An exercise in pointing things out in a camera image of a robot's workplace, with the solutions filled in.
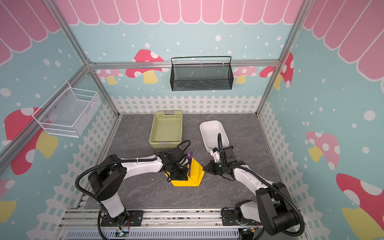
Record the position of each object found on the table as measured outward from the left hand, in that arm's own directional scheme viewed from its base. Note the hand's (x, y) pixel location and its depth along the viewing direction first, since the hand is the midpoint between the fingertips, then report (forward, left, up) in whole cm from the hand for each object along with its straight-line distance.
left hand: (187, 182), depth 85 cm
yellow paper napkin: (+5, -4, -2) cm, 7 cm away
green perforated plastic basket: (+37, +18, 0) cm, 41 cm away
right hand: (+6, -9, +5) cm, 12 cm away
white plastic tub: (+38, -14, 0) cm, 40 cm away
